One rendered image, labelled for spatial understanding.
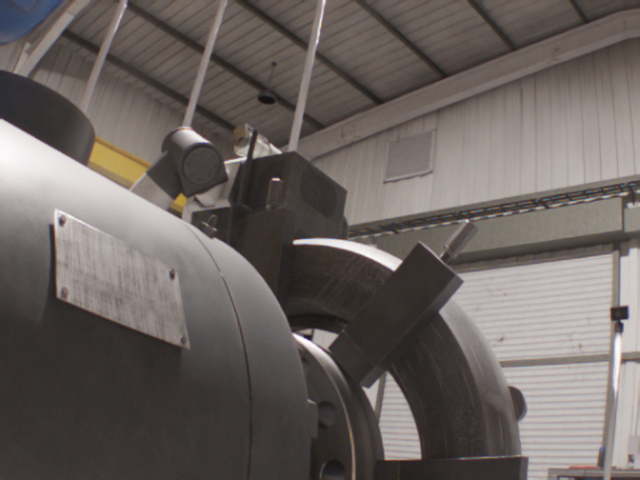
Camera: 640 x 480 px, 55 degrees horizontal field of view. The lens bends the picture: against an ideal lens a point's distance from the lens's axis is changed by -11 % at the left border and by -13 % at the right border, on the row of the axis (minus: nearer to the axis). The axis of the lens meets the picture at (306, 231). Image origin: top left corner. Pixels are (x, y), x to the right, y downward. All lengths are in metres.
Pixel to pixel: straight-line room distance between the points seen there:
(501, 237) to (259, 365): 9.95
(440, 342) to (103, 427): 0.51
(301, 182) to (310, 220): 0.08
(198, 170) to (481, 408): 0.81
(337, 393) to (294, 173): 0.69
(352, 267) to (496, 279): 9.84
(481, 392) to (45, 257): 0.54
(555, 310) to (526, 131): 3.25
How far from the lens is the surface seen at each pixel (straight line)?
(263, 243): 1.05
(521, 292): 10.48
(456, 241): 0.87
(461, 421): 0.83
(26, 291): 0.44
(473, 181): 11.76
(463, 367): 0.84
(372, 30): 12.22
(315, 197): 1.47
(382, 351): 0.87
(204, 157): 1.39
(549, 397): 9.87
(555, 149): 11.28
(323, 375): 0.85
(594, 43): 11.65
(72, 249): 0.48
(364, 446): 0.83
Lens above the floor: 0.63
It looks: 20 degrees up
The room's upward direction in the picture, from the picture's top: 10 degrees clockwise
